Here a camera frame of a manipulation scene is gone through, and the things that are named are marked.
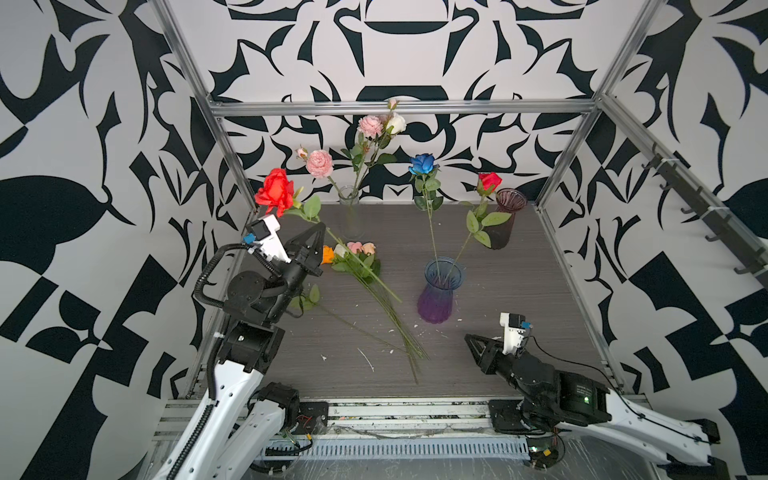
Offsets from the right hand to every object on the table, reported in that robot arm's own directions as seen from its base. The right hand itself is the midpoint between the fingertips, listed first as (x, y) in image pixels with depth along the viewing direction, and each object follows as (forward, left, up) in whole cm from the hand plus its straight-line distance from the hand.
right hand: (467, 342), depth 74 cm
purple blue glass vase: (+13, +6, -6) cm, 16 cm away
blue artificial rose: (+26, +9, +24) cm, 36 cm away
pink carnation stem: (+39, +36, +24) cm, 58 cm away
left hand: (+13, +31, +30) cm, 45 cm away
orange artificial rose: (+32, +39, -7) cm, 51 cm away
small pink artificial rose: (+35, +30, -7) cm, 47 cm away
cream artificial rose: (+34, +35, -8) cm, 49 cm away
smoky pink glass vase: (+44, -21, +3) cm, 49 cm away
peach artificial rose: (+35, +26, -8) cm, 44 cm away
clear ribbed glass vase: (+44, +31, -7) cm, 55 cm away
